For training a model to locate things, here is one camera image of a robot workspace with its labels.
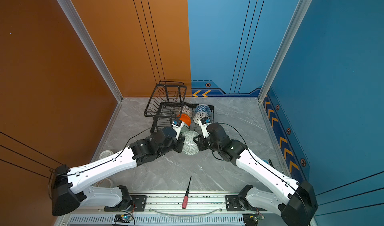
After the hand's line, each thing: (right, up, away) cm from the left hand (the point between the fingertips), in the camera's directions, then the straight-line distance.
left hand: (185, 136), depth 74 cm
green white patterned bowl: (+2, -5, 0) cm, 6 cm away
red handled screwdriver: (0, -31, +1) cm, 31 cm away
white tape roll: (-46, -11, +9) cm, 48 cm away
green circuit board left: (-30, -39, -3) cm, 49 cm away
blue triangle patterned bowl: (+10, +15, +31) cm, 36 cm away
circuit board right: (+32, -39, -4) cm, 50 cm away
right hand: (+4, -1, +1) cm, 5 cm away
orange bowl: (-1, +8, +22) cm, 24 cm away
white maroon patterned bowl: (+7, +10, +28) cm, 31 cm away
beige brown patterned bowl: (-2, +13, +28) cm, 31 cm away
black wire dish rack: (-16, +19, +32) cm, 41 cm away
